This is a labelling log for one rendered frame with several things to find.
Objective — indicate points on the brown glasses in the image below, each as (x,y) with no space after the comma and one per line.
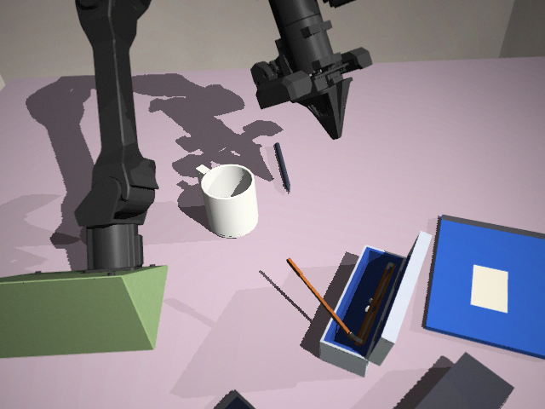
(369,318)

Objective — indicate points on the white mug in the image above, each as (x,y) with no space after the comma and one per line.
(229,217)

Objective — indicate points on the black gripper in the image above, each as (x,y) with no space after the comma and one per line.
(307,46)

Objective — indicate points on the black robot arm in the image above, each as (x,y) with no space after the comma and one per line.
(123,184)

